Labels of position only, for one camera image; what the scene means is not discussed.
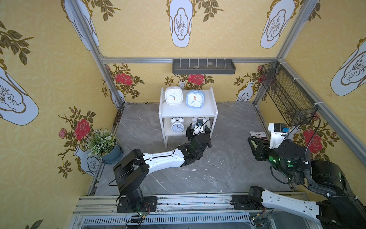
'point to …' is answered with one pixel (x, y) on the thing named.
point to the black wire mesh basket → (292, 101)
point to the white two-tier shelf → (166, 112)
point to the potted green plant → (103, 143)
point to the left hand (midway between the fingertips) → (201, 127)
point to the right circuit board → (256, 217)
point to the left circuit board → (138, 220)
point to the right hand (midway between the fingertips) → (249, 142)
